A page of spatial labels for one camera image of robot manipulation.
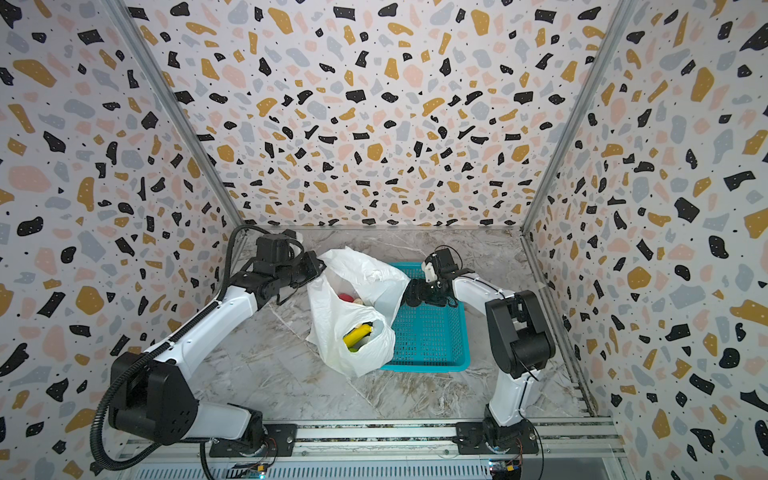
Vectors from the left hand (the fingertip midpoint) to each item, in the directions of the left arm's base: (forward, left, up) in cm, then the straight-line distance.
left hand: (328, 257), depth 82 cm
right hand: (0, -23, -16) cm, 28 cm away
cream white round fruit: (-7, -7, -13) cm, 16 cm away
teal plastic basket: (-14, -28, -24) cm, 40 cm away
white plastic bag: (-5, -15, -8) cm, 18 cm away
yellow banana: (-15, -6, -17) cm, 24 cm away
